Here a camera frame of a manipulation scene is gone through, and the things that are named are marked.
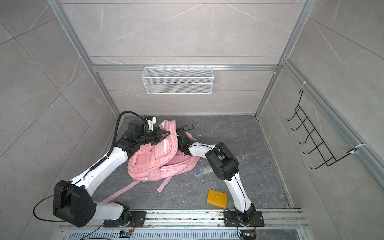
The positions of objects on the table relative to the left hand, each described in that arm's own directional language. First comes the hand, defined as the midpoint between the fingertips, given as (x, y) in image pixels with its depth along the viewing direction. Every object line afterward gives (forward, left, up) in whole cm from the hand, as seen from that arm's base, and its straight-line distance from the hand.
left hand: (171, 129), depth 78 cm
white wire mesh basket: (+41, -2, +4) cm, 41 cm away
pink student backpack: (-11, +7, -12) cm, 18 cm away
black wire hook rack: (-18, -65, +9) cm, 68 cm away
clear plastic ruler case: (-13, -17, -24) cm, 33 cm away
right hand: (0, +10, -17) cm, 20 cm away
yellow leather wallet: (-29, -24, -24) cm, 44 cm away
